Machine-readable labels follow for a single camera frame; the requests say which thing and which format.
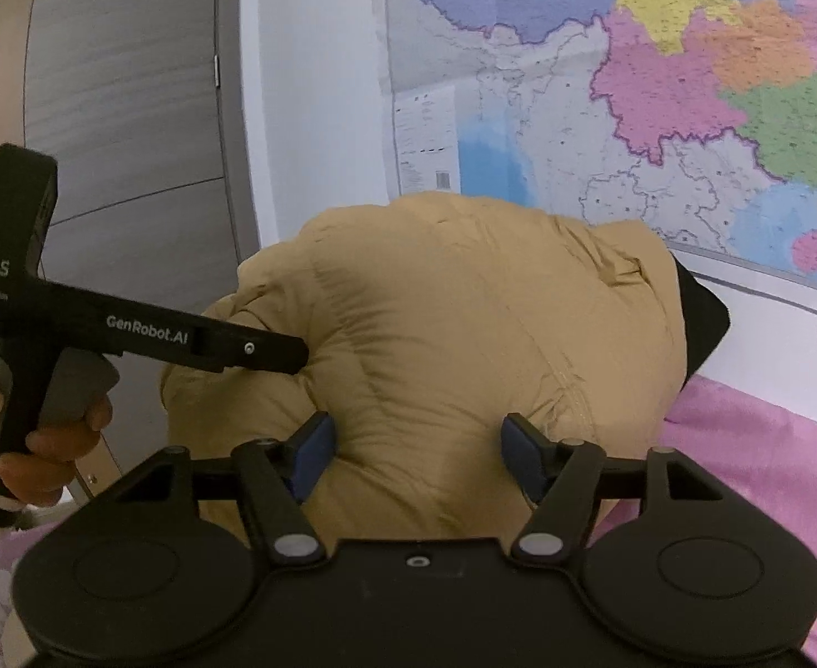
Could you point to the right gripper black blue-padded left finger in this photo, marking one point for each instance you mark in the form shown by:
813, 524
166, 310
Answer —
274, 478

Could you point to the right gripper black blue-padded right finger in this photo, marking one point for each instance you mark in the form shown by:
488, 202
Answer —
562, 481

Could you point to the tan quilted down jacket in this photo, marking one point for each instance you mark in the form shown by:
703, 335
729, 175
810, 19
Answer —
430, 320

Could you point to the person's left hand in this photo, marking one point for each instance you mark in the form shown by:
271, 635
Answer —
40, 476

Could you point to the pink bed sheet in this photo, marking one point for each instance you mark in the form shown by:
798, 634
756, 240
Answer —
704, 553

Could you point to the grey wooden door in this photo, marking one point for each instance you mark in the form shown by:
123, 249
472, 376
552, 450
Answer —
139, 101

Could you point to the colourful wall map poster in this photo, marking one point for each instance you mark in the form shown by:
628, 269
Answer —
698, 117

